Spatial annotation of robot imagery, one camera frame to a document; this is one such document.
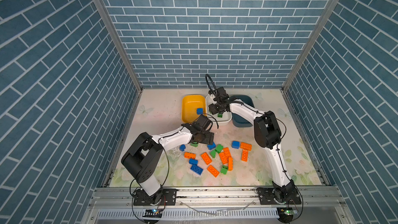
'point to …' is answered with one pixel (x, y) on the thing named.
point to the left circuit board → (153, 213)
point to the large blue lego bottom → (196, 169)
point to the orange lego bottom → (213, 170)
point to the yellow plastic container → (193, 106)
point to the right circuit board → (286, 214)
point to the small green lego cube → (219, 115)
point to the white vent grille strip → (250, 213)
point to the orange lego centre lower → (223, 157)
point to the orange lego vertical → (244, 155)
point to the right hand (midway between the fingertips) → (212, 105)
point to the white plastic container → (226, 116)
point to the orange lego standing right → (230, 164)
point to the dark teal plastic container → (238, 121)
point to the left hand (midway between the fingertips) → (208, 138)
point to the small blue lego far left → (182, 147)
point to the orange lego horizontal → (246, 146)
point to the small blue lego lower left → (193, 161)
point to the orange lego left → (189, 155)
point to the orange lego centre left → (207, 158)
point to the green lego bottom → (224, 169)
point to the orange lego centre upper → (227, 152)
